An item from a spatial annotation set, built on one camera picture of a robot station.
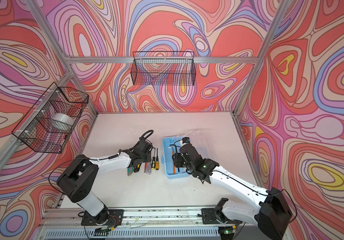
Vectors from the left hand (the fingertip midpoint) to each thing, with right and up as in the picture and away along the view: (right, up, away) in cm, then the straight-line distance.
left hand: (150, 154), depth 94 cm
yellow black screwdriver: (+4, -4, -2) cm, 7 cm away
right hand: (+16, 0, -14) cm, 22 cm away
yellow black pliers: (-8, -8, -6) cm, 12 cm away
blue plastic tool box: (+11, -3, -3) cm, 12 cm away
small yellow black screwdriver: (+2, -4, -2) cm, 5 cm away
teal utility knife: (-11, -9, -6) cm, 15 cm away
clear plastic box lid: (+36, +7, +7) cm, 37 cm away
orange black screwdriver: (+15, -8, -4) cm, 17 cm away
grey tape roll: (-39, +21, -23) cm, 50 cm away
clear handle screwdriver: (0, -7, -6) cm, 9 cm away
